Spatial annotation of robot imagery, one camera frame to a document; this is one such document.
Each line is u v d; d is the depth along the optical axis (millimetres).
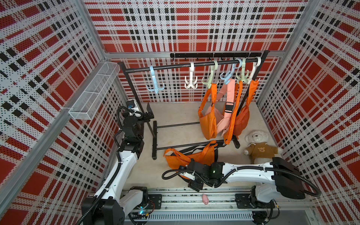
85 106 912
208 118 784
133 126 540
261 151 841
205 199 737
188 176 670
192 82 653
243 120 801
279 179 417
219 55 893
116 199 411
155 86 636
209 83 671
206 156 880
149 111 678
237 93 702
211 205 735
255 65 631
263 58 606
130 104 595
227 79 674
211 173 563
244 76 666
